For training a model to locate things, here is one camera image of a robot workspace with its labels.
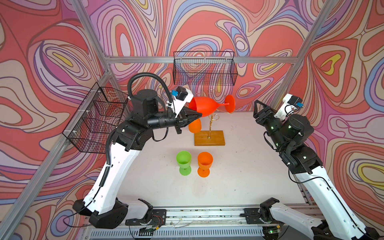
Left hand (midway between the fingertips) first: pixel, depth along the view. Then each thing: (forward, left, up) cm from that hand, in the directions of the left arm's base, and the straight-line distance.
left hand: (201, 114), depth 52 cm
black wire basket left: (+21, +55, -21) cm, 63 cm away
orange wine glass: (+1, -4, -37) cm, 37 cm away
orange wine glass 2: (+19, +1, -28) cm, 34 cm away
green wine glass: (+3, +8, -38) cm, 38 cm away
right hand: (+8, -23, -3) cm, 25 cm away
